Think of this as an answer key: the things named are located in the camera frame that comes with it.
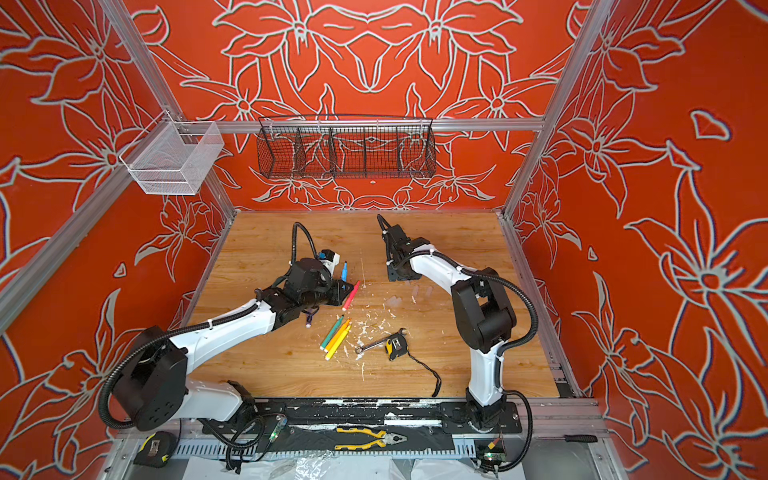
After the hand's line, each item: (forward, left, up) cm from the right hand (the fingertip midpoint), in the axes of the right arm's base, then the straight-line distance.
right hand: (396, 270), depth 95 cm
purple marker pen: (-22, +23, +13) cm, 34 cm away
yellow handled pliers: (-45, +5, -5) cm, 46 cm away
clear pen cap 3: (-4, -11, -5) cm, 13 cm away
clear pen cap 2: (-6, -6, -5) cm, 9 cm away
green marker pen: (-19, +20, -4) cm, 28 cm away
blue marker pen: (-8, +15, +11) cm, 21 cm away
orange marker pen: (-20, +18, -4) cm, 27 cm away
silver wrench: (-24, +11, -5) cm, 27 cm away
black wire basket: (+34, +16, +25) cm, 45 cm away
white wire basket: (+28, +70, +25) cm, 79 cm away
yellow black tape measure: (-24, +1, -2) cm, 24 cm away
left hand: (-9, +13, +8) cm, 18 cm away
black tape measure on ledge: (-47, +57, -2) cm, 74 cm away
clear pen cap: (-8, +1, -6) cm, 10 cm away
